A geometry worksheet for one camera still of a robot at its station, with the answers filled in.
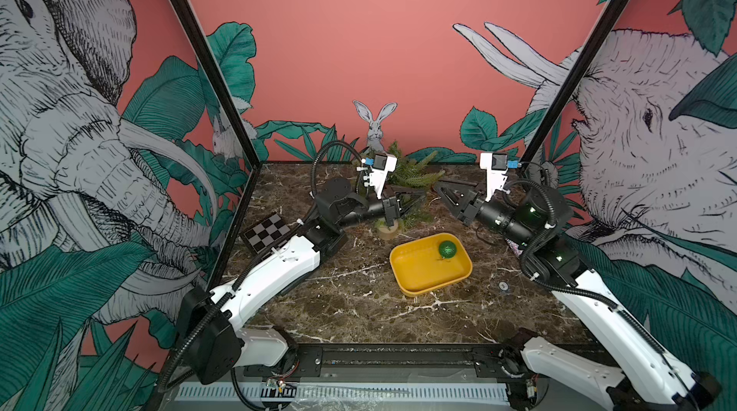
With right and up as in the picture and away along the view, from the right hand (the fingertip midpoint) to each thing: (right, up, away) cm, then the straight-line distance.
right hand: (436, 182), depth 57 cm
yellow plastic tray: (+6, -26, +36) cm, 45 cm away
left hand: (-2, -3, +3) cm, 4 cm away
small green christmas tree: (-4, 0, +15) cm, 15 cm away
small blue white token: (+27, -31, +31) cm, 52 cm away
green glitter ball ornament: (+11, -21, +34) cm, 42 cm away
